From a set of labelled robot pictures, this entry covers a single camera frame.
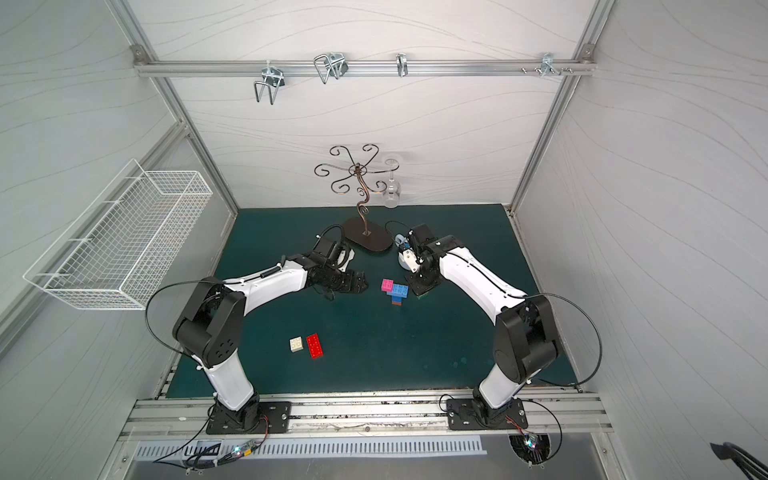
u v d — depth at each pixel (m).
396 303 0.94
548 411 0.68
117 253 0.68
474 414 0.73
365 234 1.11
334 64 0.76
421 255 0.62
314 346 0.84
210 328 0.48
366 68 0.79
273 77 0.78
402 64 0.78
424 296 0.82
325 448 0.70
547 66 0.77
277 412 0.75
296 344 0.84
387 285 0.88
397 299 0.91
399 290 0.89
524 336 0.45
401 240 0.73
